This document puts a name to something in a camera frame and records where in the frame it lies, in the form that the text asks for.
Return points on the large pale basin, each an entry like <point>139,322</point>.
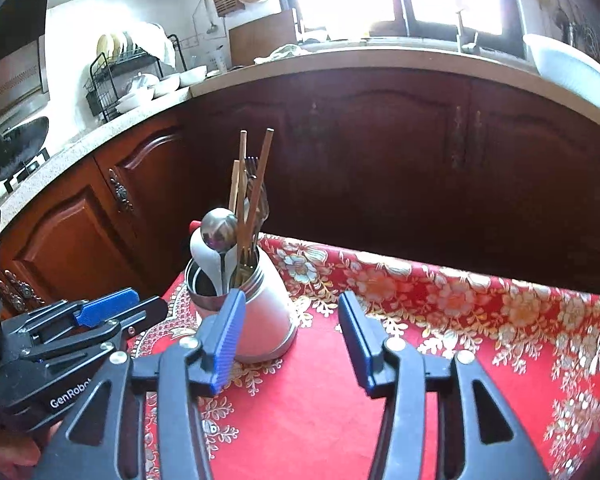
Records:
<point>565,70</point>

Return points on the row of plates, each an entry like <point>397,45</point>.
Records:
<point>112,45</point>

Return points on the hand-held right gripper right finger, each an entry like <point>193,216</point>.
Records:
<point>357,340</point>

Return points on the red floral tablecloth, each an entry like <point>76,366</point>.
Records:
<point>305,410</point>

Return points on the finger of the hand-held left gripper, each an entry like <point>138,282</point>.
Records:
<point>147,312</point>
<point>110,305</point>

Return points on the white cloth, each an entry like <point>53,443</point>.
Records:
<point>155,42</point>

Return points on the white bowl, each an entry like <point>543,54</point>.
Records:
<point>135,103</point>
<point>194,75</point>
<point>166,86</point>

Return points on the person's left hand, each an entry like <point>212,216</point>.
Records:
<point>15,455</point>

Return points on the crumpled rag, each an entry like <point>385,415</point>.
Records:
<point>282,52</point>

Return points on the wooden base cabinet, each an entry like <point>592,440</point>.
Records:
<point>380,160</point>

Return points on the white ceramic spoon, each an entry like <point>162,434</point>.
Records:
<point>202,260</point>

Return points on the large metal spoon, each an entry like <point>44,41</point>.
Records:
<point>219,230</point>

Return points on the clear plastic jug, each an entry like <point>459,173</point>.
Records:
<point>220,60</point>

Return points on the black dish rack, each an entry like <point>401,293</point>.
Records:
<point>100,85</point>

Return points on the wooden cutting board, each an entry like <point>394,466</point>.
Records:
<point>262,37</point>

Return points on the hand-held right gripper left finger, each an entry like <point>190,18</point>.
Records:
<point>227,340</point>

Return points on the range hood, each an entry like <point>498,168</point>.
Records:
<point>10,35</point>

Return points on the black wok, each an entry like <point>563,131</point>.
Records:
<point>15,152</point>

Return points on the metal fork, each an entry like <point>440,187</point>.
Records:
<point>251,166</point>

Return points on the metal faucet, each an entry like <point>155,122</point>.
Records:
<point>462,35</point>

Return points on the white utensil holder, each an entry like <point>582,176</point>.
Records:
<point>267,310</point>

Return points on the gas stove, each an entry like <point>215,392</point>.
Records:
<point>30,172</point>

